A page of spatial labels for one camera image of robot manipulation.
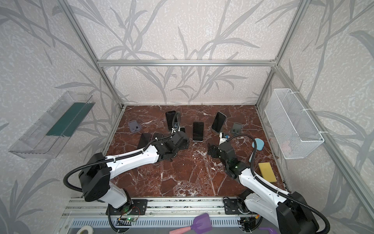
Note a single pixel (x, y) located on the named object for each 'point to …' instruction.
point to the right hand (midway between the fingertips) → (214, 139)
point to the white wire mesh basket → (295, 133)
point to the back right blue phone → (218, 122)
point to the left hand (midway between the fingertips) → (182, 134)
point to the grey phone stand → (134, 126)
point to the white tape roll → (88, 227)
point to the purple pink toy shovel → (201, 224)
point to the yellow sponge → (267, 172)
